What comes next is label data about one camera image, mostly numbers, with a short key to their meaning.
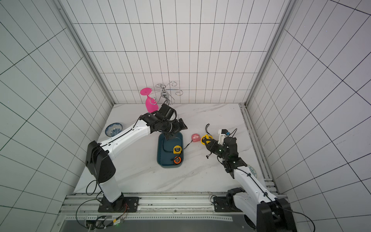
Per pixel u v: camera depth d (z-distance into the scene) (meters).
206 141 0.81
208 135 1.00
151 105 1.02
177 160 0.85
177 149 0.90
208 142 0.81
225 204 0.73
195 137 0.98
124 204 0.70
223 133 0.76
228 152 0.63
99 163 0.45
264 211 0.40
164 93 0.89
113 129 1.01
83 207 0.70
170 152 0.93
